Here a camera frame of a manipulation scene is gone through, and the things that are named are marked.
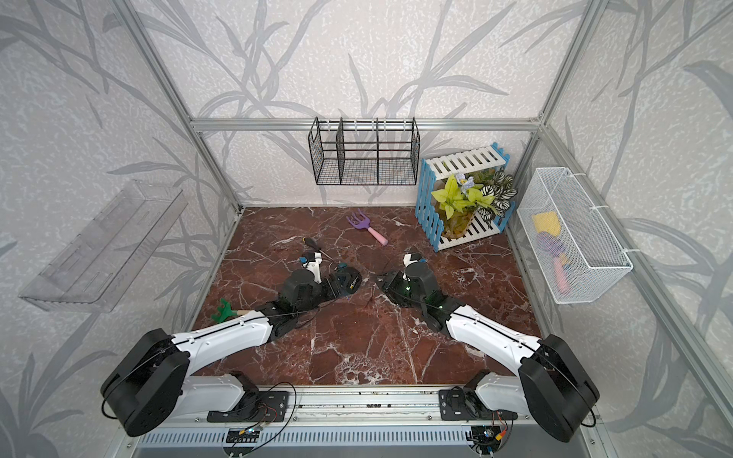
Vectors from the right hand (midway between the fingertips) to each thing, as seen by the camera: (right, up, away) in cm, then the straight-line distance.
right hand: (372, 277), depth 80 cm
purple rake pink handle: (-5, +16, +35) cm, 39 cm away
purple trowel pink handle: (+53, +9, +3) cm, 53 cm away
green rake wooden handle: (-48, -13, +11) cm, 51 cm away
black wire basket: (-4, +43, +26) cm, 50 cm away
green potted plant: (+35, +25, +9) cm, 44 cm away
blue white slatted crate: (+27, +35, +16) cm, 47 cm away
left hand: (-8, -1, +4) cm, 9 cm away
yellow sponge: (+53, +16, +6) cm, 56 cm away
